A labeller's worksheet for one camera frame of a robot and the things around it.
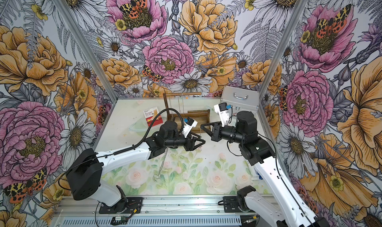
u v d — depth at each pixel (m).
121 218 0.71
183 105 0.99
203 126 0.64
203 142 0.73
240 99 1.02
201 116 1.09
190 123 0.69
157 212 0.74
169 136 0.63
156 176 0.83
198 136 0.76
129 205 0.74
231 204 0.73
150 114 1.08
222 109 0.57
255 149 0.47
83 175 0.43
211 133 0.60
